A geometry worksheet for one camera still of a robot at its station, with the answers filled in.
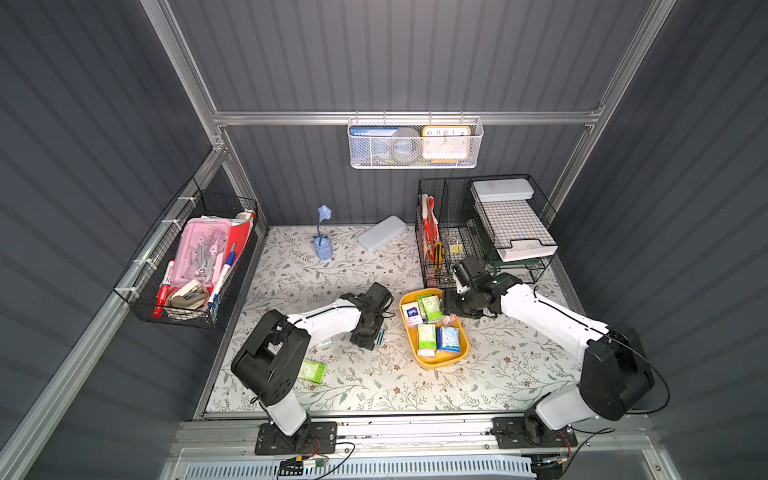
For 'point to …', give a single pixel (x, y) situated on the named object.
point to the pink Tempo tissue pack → (323, 343)
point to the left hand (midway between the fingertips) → (381, 332)
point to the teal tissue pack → (380, 337)
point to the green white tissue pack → (432, 308)
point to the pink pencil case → (200, 250)
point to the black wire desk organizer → (449, 227)
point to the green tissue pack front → (312, 371)
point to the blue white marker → (214, 297)
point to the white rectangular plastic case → (385, 230)
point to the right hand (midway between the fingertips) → (454, 305)
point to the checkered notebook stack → (517, 229)
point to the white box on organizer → (503, 189)
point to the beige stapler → (190, 295)
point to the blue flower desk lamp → (323, 245)
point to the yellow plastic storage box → (452, 342)
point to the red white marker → (163, 293)
